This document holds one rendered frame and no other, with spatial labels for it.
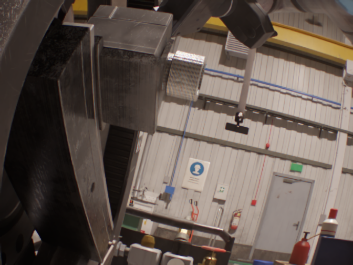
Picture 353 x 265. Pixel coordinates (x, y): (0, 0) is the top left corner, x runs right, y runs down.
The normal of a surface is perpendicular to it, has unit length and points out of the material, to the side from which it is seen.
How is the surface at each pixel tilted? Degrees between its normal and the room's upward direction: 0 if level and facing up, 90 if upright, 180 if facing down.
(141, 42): 65
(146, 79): 155
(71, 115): 90
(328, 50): 90
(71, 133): 90
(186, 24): 134
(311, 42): 90
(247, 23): 127
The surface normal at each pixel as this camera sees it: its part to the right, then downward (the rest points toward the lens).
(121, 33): 0.07, -0.57
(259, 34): -0.73, 0.34
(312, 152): -0.15, -0.21
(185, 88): -0.21, 0.58
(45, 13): 0.97, 0.23
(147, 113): -0.24, 0.79
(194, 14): 0.53, 0.83
